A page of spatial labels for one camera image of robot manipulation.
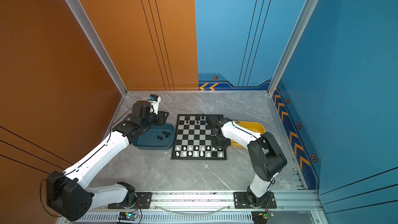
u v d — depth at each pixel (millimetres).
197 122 994
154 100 693
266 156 475
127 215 710
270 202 724
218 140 756
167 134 966
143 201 736
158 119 706
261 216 705
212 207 727
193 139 919
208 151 870
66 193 379
